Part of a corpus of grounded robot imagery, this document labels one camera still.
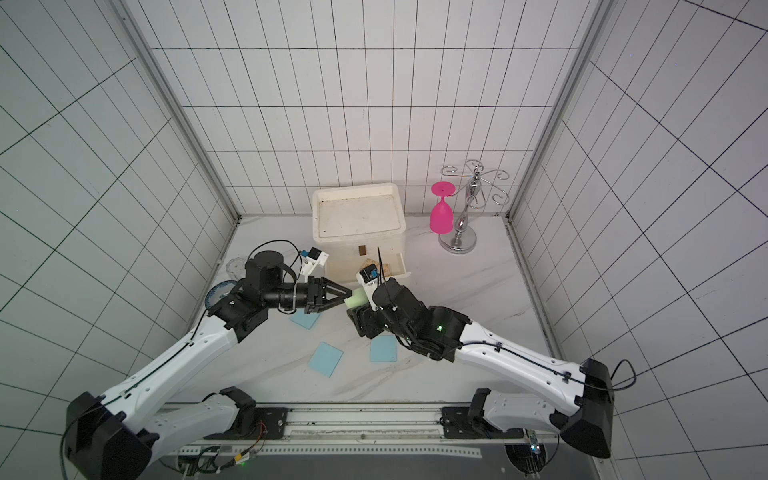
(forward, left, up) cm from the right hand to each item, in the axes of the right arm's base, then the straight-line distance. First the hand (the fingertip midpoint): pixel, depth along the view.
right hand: (349, 311), depth 69 cm
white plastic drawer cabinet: (+27, +1, +1) cm, 27 cm away
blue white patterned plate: (+13, +47, -18) cm, 52 cm away
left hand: (+1, +1, +3) cm, 3 cm away
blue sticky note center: (0, -8, -23) cm, 24 cm away
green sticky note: (+1, -2, +4) cm, 5 cm away
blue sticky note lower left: (-4, +9, -22) cm, 24 cm away
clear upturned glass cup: (+20, +42, -14) cm, 49 cm away
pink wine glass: (+38, -24, -7) cm, 46 cm away
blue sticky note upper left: (+6, +18, -21) cm, 28 cm away
